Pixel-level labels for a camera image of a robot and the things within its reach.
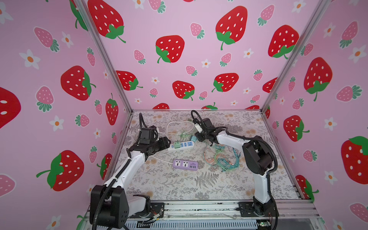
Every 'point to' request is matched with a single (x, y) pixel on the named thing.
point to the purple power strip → (185, 165)
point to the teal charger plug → (194, 138)
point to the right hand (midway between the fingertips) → (197, 132)
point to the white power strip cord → (174, 133)
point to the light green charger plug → (177, 144)
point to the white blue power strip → (183, 144)
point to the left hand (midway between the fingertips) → (167, 142)
